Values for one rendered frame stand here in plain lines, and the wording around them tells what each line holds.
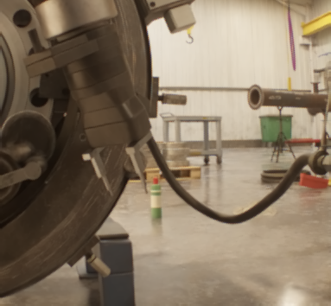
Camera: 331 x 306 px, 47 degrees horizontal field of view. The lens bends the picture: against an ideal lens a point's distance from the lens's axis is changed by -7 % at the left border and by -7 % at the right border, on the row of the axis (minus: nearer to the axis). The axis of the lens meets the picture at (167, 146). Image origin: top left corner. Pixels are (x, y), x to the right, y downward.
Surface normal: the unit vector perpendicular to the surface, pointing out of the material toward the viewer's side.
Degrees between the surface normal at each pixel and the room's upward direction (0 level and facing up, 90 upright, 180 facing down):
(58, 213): 90
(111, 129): 114
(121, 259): 90
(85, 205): 96
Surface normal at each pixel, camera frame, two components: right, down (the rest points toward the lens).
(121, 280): 0.29, 0.01
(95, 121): -0.39, 0.37
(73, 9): 0.16, 0.30
